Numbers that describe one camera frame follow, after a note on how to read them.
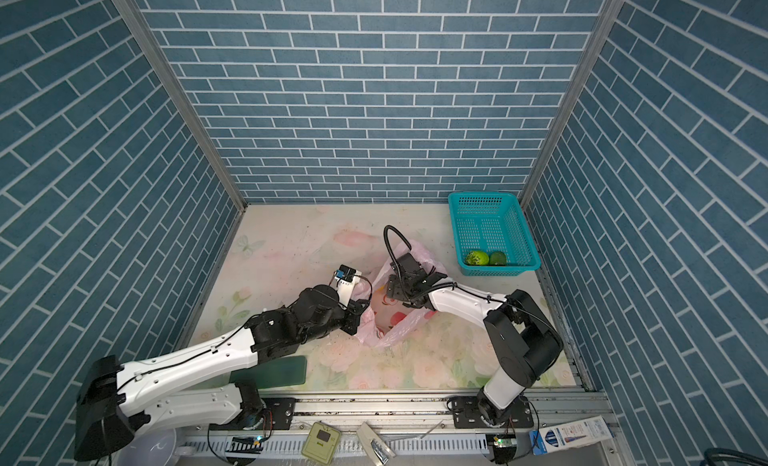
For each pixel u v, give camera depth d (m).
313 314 0.54
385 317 0.89
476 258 0.96
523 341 0.45
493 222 1.16
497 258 0.99
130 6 0.71
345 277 0.64
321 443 0.69
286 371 0.78
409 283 0.68
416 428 0.73
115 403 0.40
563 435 0.71
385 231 0.74
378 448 0.68
